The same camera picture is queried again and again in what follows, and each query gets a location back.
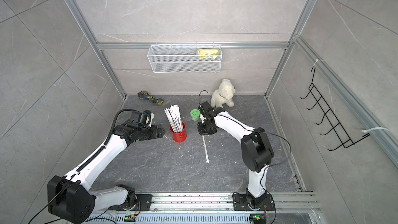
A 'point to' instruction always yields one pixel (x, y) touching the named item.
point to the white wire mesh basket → (186, 58)
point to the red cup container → (179, 137)
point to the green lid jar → (195, 114)
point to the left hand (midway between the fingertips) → (160, 129)
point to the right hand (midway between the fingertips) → (202, 133)
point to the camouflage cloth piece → (144, 95)
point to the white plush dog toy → (223, 95)
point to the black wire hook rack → (340, 130)
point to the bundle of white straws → (173, 116)
